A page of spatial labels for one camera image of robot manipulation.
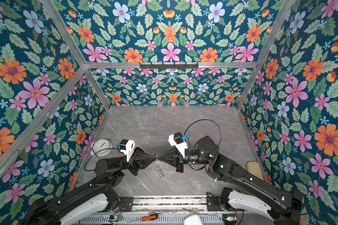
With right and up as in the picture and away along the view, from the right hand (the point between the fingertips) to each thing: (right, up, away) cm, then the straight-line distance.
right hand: (160, 157), depth 53 cm
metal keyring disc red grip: (-1, -6, +1) cm, 6 cm away
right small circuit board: (+34, -36, +17) cm, 52 cm away
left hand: (-2, -1, -2) cm, 3 cm away
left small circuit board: (-25, -36, +17) cm, 47 cm away
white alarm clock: (-44, -4, +38) cm, 58 cm away
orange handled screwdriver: (-7, -35, +15) cm, 39 cm away
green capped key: (0, -2, 0) cm, 2 cm away
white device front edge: (+14, -34, +14) cm, 39 cm away
